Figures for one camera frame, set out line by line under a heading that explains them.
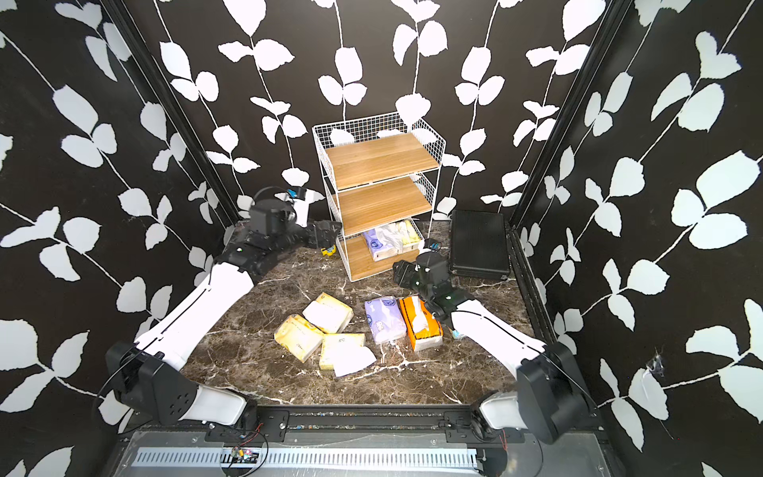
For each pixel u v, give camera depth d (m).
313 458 0.70
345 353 0.82
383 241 1.04
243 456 0.70
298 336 0.86
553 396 0.42
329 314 0.90
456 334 0.88
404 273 0.74
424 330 0.83
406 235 1.08
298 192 0.65
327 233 0.69
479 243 1.28
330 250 1.11
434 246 0.74
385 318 0.88
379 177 0.75
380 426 0.75
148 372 0.39
